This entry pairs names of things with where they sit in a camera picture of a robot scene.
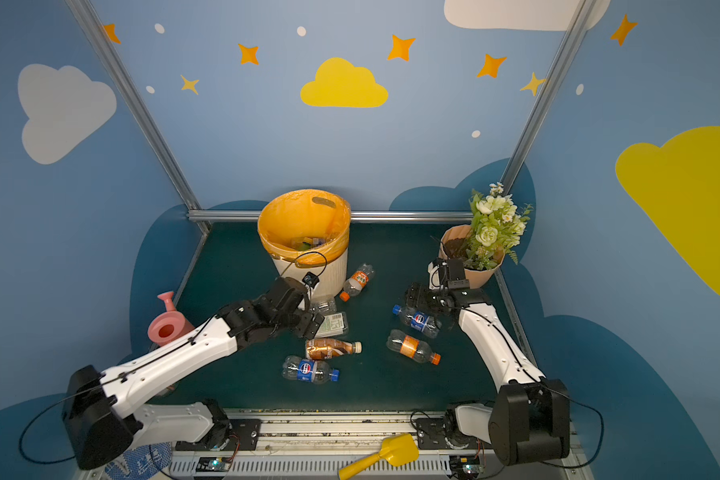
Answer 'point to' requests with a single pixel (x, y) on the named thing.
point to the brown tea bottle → (324, 349)
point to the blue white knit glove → (140, 462)
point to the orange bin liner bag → (304, 222)
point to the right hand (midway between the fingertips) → (420, 294)
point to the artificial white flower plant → (496, 228)
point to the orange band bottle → (411, 348)
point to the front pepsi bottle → (308, 370)
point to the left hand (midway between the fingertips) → (312, 310)
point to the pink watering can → (169, 325)
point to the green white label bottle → (333, 325)
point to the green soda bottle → (307, 243)
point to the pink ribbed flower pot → (452, 244)
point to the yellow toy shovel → (396, 450)
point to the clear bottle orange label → (354, 285)
